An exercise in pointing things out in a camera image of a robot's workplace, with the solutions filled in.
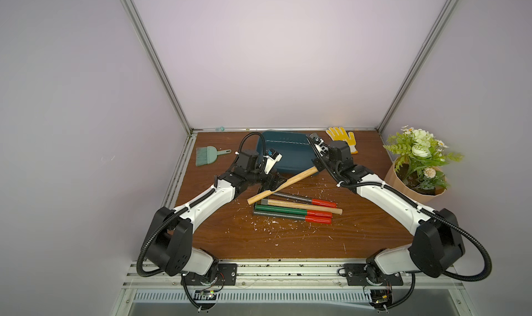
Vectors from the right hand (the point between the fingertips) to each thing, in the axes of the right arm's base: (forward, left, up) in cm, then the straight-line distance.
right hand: (316, 145), depth 82 cm
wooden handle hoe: (-17, +5, -22) cm, 28 cm away
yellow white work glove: (+30, -19, -24) cm, 42 cm away
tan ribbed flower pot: (-12, -42, -8) cm, 45 cm away
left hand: (-10, +13, -6) cm, 18 cm away
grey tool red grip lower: (-22, +4, -22) cm, 32 cm away
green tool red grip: (-18, +14, -23) cm, 32 cm away
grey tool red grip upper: (-14, +3, -22) cm, 26 cm away
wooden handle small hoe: (-11, +1, -2) cm, 11 cm away
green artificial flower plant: (-8, -35, +5) cm, 36 cm away
